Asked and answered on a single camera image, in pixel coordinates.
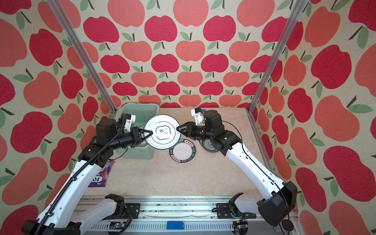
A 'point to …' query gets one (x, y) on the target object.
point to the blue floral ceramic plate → (207, 145)
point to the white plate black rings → (165, 135)
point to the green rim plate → (184, 152)
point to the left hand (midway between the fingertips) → (154, 134)
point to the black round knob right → (288, 224)
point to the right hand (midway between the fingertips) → (181, 128)
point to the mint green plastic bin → (144, 113)
